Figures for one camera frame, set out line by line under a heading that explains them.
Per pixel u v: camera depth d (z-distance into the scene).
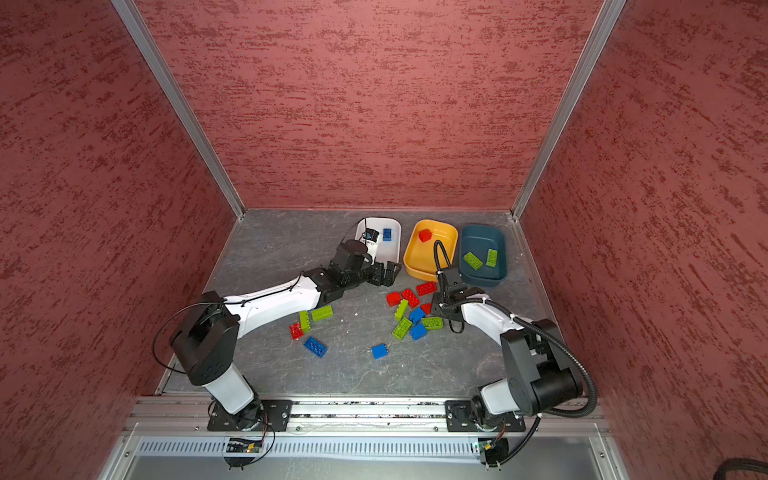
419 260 1.03
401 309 0.91
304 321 0.87
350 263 0.66
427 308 0.91
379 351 0.86
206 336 0.46
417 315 0.90
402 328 0.89
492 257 1.06
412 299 0.95
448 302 0.67
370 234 0.75
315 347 0.85
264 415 0.74
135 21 0.72
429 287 0.97
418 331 0.89
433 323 0.90
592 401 0.39
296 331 0.88
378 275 0.76
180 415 0.76
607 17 0.71
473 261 1.03
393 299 0.96
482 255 1.06
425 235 1.11
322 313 0.91
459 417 0.74
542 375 0.43
